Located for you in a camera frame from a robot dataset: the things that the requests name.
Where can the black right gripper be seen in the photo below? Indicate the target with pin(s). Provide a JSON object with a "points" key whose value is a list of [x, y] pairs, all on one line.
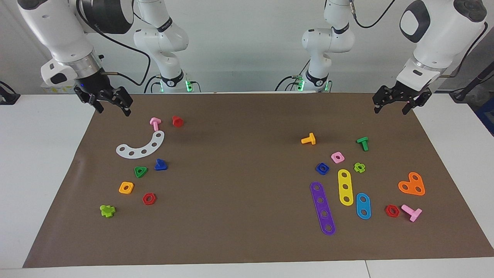
{"points": [[96, 85]]}

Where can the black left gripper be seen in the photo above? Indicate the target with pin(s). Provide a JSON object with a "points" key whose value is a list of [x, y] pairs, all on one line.
{"points": [[407, 92]]}

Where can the blue plastic screw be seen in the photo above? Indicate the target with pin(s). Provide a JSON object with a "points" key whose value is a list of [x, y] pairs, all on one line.
{"points": [[160, 166]]}

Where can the blue square plastic nut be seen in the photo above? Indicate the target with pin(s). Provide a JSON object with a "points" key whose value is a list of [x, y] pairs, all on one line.
{"points": [[318, 169]]}

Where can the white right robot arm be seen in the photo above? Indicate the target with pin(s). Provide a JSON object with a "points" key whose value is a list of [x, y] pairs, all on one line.
{"points": [[58, 34]]}

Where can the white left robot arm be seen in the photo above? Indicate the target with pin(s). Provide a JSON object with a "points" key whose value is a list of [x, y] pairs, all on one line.
{"points": [[436, 38]]}

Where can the white box yellow labels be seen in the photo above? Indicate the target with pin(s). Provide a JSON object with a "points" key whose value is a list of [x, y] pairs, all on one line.
{"points": [[58, 89]]}

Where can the pink plastic screw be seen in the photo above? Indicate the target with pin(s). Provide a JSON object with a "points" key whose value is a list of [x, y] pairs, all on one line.
{"points": [[415, 214], [155, 125]]}

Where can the dark green plastic screw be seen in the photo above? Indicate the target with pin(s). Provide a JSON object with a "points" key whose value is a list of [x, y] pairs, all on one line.
{"points": [[362, 141]]}

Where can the black stand pole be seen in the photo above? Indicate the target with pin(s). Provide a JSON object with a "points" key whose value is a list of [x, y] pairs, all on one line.
{"points": [[459, 94]]}

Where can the white curved five-hole plate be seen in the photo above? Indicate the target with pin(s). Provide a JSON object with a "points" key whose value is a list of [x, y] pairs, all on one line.
{"points": [[138, 153]]}

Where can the red plastic screw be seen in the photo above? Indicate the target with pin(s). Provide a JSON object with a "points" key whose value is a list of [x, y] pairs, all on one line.
{"points": [[177, 122]]}

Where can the green triangular plastic nut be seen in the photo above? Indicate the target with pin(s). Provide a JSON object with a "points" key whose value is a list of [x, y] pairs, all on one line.
{"points": [[138, 174]]}

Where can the green cross-shaped plastic nut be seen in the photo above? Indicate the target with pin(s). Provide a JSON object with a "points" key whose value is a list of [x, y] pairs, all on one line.
{"points": [[356, 168]]}

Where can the orange heart-shaped plastic plate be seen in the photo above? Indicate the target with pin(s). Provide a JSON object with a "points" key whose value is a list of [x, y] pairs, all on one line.
{"points": [[412, 186]]}

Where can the pink square plastic nut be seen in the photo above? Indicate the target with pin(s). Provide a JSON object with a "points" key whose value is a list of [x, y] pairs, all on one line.
{"points": [[333, 155]]}

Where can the blue crate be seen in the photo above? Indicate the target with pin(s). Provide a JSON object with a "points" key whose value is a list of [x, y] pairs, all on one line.
{"points": [[488, 116]]}

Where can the orange square plastic nut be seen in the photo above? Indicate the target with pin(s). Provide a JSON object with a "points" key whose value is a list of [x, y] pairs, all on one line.
{"points": [[121, 189]]}

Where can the black clamp device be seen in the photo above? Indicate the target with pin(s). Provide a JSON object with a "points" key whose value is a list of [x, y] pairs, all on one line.
{"points": [[9, 98]]}

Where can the orange plastic screw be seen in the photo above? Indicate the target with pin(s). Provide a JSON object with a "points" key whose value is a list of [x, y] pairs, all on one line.
{"points": [[312, 139]]}

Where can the yellow three-hole plastic plate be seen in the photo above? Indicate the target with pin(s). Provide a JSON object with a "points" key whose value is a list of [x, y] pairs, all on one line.
{"points": [[345, 180]]}

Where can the red hexagonal plastic nut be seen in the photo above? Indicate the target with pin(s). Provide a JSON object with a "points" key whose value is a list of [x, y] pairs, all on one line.
{"points": [[145, 199], [387, 211]]}

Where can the blue two-hole plastic plate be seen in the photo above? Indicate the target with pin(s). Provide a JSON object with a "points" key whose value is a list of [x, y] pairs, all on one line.
{"points": [[363, 206]]}

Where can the purple four-hole plastic plate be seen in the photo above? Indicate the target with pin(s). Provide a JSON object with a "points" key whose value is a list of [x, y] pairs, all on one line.
{"points": [[322, 207]]}

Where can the brown paper table mat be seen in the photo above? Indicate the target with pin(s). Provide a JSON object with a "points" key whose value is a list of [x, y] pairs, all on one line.
{"points": [[231, 224]]}

